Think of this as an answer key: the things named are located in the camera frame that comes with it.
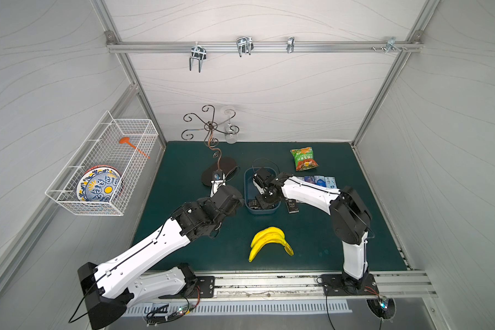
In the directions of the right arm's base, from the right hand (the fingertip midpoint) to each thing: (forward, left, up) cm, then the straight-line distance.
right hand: (264, 199), depth 92 cm
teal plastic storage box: (+5, +6, -3) cm, 9 cm away
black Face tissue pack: (-1, -13, -3) cm, 13 cm away
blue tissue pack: (+14, -28, -3) cm, 31 cm away
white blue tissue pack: (+13, -33, -4) cm, 36 cm away
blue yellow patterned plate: (-14, +51, +30) cm, 61 cm away
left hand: (-10, +13, +18) cm, 25 cm away
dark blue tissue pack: (+14, -23, -3) cm, 27 cm away
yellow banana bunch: (-16, -3, +1) cm, 17 cm away
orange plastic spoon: (+8, +54, +28) cm, 62 cm away
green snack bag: (+26, -21, 0) cm, 33 cm away
